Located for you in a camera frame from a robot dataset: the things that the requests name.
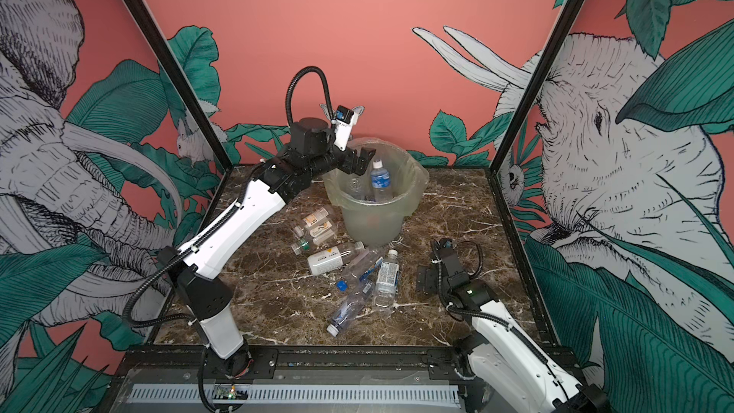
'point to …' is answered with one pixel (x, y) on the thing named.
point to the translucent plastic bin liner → (374, 224)
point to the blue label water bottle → (356, 186)
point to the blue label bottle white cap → (380, 183)
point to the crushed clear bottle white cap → (350, 306)
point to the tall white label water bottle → (388, 280)
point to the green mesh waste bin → (373, 187)
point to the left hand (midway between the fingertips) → (361, 138)
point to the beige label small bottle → (323, 233)
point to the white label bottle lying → (327, 260)
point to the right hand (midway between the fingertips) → (431, 269)
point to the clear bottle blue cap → (358, 273)
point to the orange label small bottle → (315, 217)
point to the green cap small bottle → (298, 247)
